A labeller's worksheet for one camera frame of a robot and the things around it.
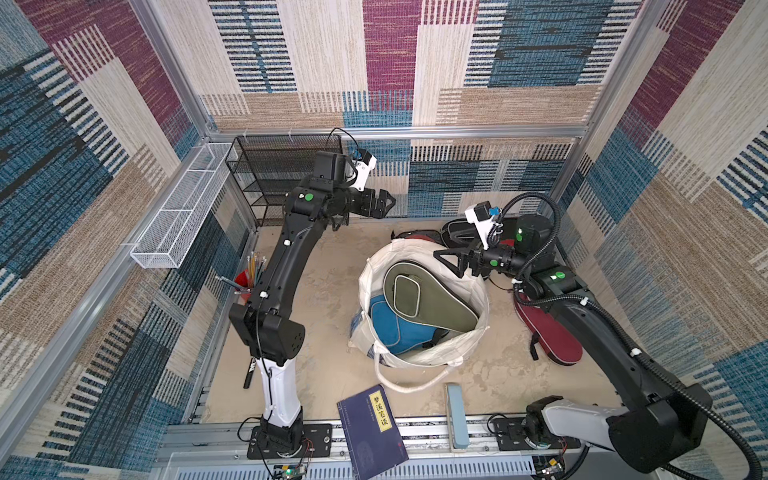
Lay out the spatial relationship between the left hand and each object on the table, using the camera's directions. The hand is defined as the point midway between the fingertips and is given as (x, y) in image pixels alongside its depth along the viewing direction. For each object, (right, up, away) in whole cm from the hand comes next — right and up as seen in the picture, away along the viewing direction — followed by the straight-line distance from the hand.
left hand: (381, 197), depth 78 cm
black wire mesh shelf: (-40, +15, +27) cm, 50 cm away
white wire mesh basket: (-50, -12, -7) cm, 52 cm away
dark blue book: (-2, -59, -3) cm, 59 cm away
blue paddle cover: (+5, -38, +9) cm, 39 cm away
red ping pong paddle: (+15, -9, +34) cm, 38 cm away
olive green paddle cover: (+9, -26, +4) cm, 28 cm away
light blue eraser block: (+19, -55, -5) cm, 58 cm away
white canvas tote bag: (+13, -17, -13) cm, 25 cm away
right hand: (+16, -13, -7) cm, 22 cm away
